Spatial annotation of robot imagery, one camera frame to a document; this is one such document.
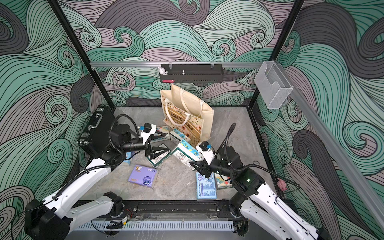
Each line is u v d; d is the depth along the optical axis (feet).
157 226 2.50
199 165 1.93
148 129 1.87
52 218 1.20
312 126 1.99
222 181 2.54
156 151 1.96
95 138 2.60
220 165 1.83
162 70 2.80
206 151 1.84
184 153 2.02
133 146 1.97
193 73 3.12
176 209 2.45
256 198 1.46
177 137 3.03
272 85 2.55
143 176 2.58
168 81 2.97
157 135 2.22
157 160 2.79
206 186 2.49
